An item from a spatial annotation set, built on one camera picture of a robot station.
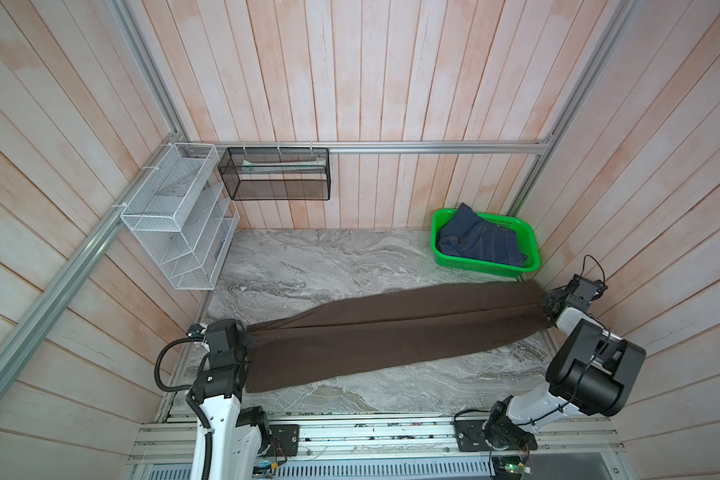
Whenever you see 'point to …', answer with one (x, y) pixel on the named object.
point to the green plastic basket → (525, 234)
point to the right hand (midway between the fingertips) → (564, 299)
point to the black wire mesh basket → (277, 173)
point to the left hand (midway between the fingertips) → (241, 339)
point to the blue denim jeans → (469, 235)
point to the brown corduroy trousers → (391, 329)
